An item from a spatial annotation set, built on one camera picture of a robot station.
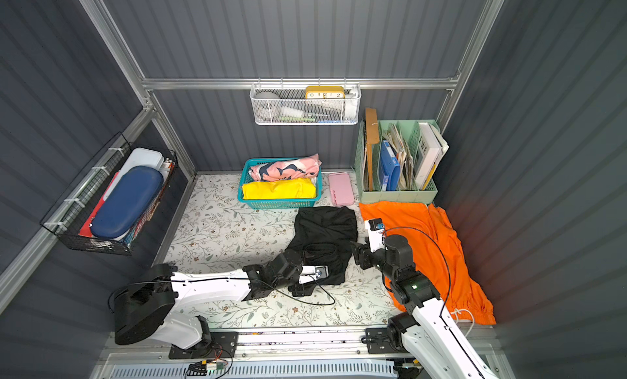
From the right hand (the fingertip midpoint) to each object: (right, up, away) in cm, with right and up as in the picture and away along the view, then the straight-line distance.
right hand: (365, 239), depth 77 cm
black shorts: (-13, -3, +21) cm, 25 cm away
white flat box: (-73, +26, +1) cm, 77 cm away
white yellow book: (+28, +30, +17) cm, 45 cm away
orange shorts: (+30, -8, +14) cm, 34 cm away
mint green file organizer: (+20, +39, +24) cm, 50 cm away
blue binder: (+13, +25, +19) cm, 34 cm away
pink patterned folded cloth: (-21, +26, +27) cm, 43 cm away
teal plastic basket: (-48, +26, +32) cm, 63 cm away
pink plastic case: (-4, +17, +36) cm, 40 cm away
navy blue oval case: (-69, +13, -9) cm, 70 cm away
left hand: (-17, -11, +5) cm, 21 cm away
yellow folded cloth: (-24, +17, +24) cm, 38 cm away
